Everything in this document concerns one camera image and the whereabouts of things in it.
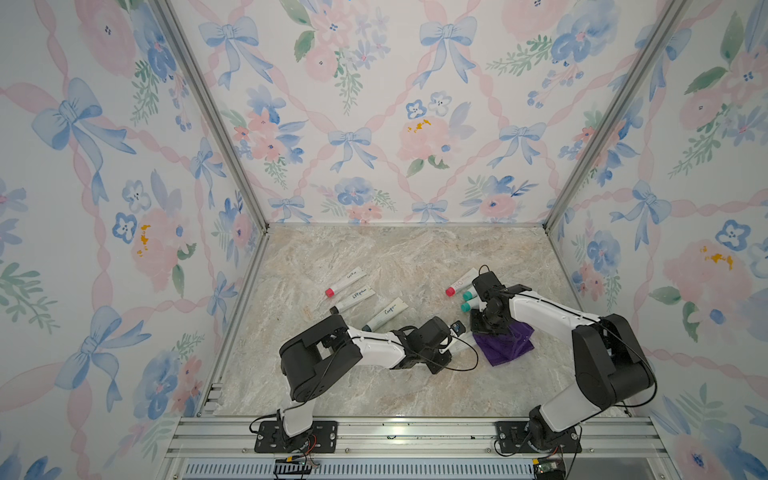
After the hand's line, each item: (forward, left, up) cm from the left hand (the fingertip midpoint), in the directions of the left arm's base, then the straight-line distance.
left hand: (450, 351), depth 87 cm
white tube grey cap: (+14, -6, +1) cm, 15 cm away
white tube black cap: (-2, 0, +14) cm, 14 cm away
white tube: (+13, +16, 0) cm, 21 cm away
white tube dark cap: (+19, +26, 0) cm, 33 cm away
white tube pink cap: (+27, +30, +1) cm, 40 cm away
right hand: (+7, -9, 0) cm, 12 cm away
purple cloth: (0, -14, +2) cm, 15 cm away
